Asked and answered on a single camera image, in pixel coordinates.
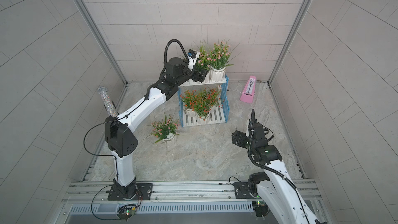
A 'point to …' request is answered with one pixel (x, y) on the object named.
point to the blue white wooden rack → (219, 115)
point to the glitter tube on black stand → (109, 104)
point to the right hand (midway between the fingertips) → (237, 135)
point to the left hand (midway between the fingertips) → (205, 63)
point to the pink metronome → (247, 93)
